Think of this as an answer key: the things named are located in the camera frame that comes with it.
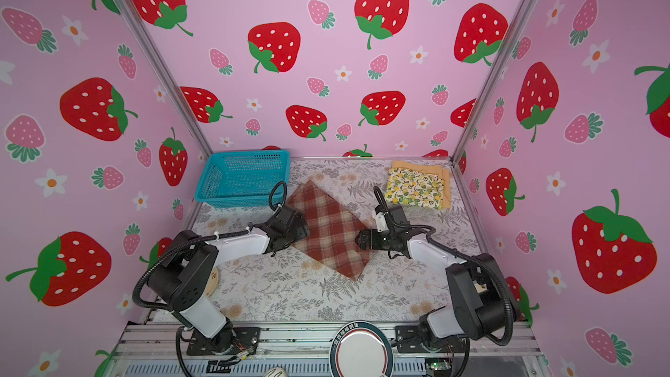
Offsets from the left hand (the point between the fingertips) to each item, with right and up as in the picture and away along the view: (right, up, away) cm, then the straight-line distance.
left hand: (303, 230), depth 95 cm
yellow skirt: (+54, +24, +21) cm, 63 cm away
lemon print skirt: (+44, +16, +11) cm, 48 cm away
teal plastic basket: (-30, +19, +19) cm, 41 cm away
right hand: (+23, -2, -5) cm, 24 cm away
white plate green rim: (+20, -30, -23) cm, 42 cm away
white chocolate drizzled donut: (-3, -32, -28) cm, 43 cm away
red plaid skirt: (+12, -3, -2) cm, 13 cm away
